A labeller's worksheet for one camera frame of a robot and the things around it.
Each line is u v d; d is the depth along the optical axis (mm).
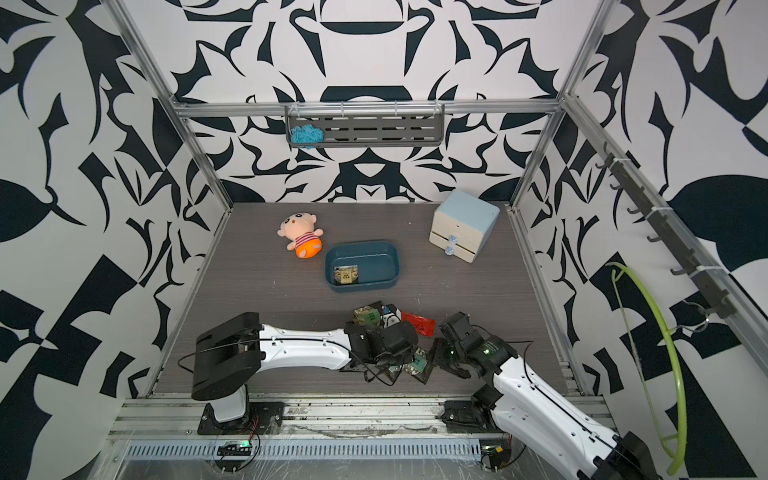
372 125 939
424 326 885
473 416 672
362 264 1023
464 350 615
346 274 993
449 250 1023
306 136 913
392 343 631
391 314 758
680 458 498
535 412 482
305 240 1018
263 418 740
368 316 884
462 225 953
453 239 991
